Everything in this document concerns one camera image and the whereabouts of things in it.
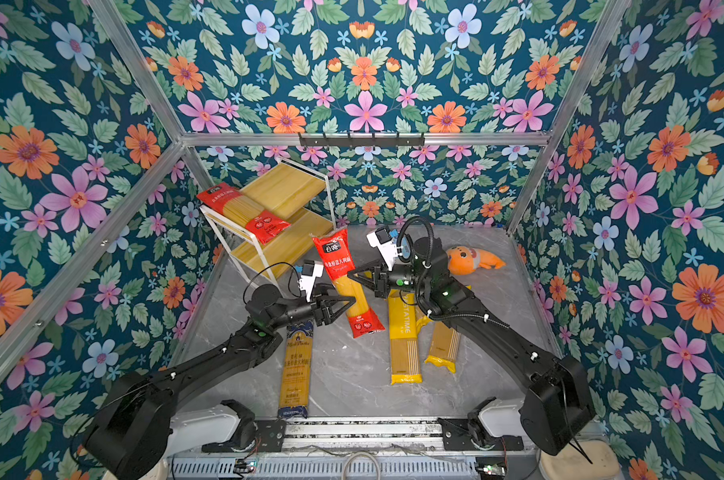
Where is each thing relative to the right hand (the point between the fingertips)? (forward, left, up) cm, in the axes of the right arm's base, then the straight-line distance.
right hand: (351, 272), depth 66 cm
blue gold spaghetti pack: (-11, +18, -31) cm, 37 cm away
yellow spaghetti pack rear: (+4, -19, -32) cm, 37 cm away
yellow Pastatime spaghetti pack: (-6, -13, -31) cm, 34 cm away
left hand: (-2, 0, -5) cm, 6 cm away
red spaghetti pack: (+20, +33, +3) cm, 39 cm away
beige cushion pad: (-33, -50, -29) cm, 66 cm away
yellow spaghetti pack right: (-4, -25, -31) cm, 40 cm away
